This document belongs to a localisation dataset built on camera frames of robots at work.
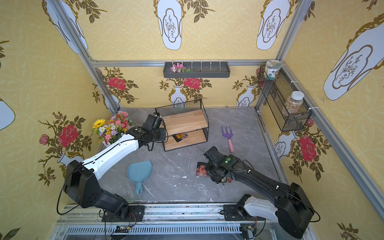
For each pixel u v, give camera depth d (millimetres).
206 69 926
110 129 874
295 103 651
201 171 877
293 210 394
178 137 1009
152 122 639
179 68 878
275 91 995
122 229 731
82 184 421
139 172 879
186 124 905
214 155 627
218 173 557
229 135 1039
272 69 845
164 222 720
